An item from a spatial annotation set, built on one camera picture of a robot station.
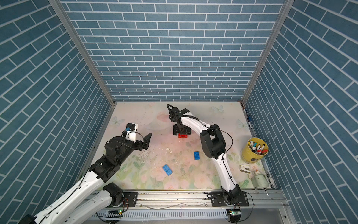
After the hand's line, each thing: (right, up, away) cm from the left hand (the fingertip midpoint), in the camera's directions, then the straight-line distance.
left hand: (147, 132), depth 74 cm
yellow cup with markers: (+62, -12, +8) cm, 63 cm away
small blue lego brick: (+28, -17, +15) cm, 36 cm away
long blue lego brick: (+10, -24, +9) cm, 27 cm away
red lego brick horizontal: (+18, -6, +22) cm, 29 cm away
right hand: (+18, -4, +24) cm, 30 cm away
